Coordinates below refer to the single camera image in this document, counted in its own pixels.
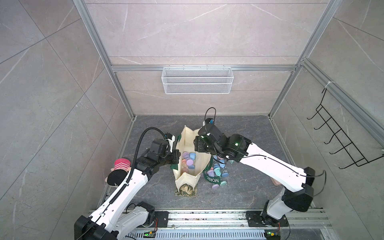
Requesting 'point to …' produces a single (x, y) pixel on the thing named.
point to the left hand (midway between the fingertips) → (182, 151)
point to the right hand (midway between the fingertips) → (199, 142)
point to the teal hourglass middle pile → (217, 170)
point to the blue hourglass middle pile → (221, 165)
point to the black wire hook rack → (358, 158)
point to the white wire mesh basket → (196, 80)
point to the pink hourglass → (184, 168)
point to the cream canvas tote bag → (186, 183)
